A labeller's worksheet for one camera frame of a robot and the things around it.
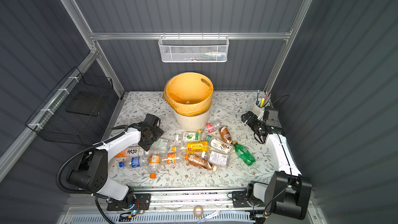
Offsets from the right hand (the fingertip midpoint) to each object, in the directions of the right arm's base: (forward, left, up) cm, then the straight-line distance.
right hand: (249, 120), depth 85 cm
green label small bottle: (-4, +35, -11) cm, 37 cm away
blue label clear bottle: (-17, +60, -14) cm, 64 cm away
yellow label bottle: (-11, +30, -10) cm, 33 cm away
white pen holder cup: (+18, -12, -8) cm, 23 cm away
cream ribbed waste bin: (+1, +32, -4) cm, 32 cm away
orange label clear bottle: (-21, +52, -11) cm, 57 cm away
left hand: (-4, +53, -11) cm, 54 cm away
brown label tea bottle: (-3, +13, -10) cm, 17 cm away
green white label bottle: (-9, +50, -11) cm, 52 cm away
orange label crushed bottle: (-17, +42, -10) cm, 47 cm away
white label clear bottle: (-16, +19, -13) cm, 28 cm away
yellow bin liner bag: (+18, +34, +4) cm, 39 cm away
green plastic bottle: (-13, +4, -13) cm, 19 cm away
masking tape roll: (-39, +28, -15) cm, 50 cm away
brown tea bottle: (-19, +30, -10) cm, 36 cm away
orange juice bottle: (-14, +65, -9) cm, 67 cm away
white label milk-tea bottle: (-11, +16, -9) cm, 21 cm away
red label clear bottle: (+2, +22, -10) cm, 24 cm away
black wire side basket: (-4, +89, +14) cm, 90 cm away
